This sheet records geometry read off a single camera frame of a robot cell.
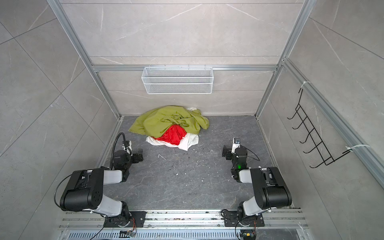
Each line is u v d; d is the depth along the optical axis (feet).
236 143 2.63
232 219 2.40
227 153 2.75
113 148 2.30
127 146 2.66
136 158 2.76
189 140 3.31
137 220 2.40
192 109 3.88
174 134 3.27
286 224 2.39
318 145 2.08
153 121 3.41
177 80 3.30
